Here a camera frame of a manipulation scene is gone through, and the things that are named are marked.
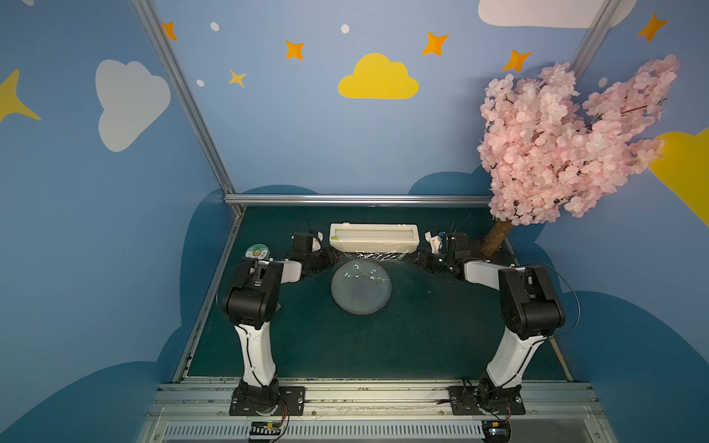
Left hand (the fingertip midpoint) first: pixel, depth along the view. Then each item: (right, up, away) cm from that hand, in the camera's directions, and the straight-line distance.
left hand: (340, 252), depth 102 cm
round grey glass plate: (+8, -12, -5) cm, 15 cm away
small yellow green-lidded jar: (-29, +1, -5) cm, 30 cm away
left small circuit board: (-19, -46, -28) cm, 57 cm away
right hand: (+27, -1, -3) cm, 27 cm away
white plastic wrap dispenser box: (+13, +5, +1) cm, 14 cm away
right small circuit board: (+44, -47, -28) cm, 70 cm away
